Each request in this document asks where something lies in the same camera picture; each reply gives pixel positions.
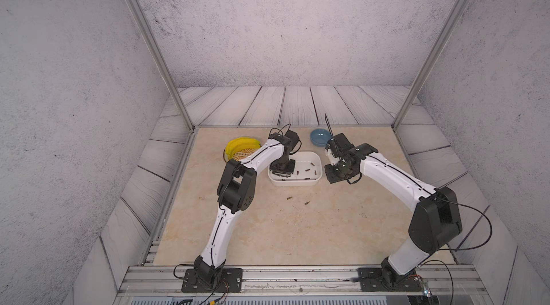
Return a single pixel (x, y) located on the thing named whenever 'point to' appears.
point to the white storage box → (309, 170)
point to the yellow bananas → (240, 143)
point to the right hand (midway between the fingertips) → (332, 175)
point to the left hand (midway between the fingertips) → (290, 175)
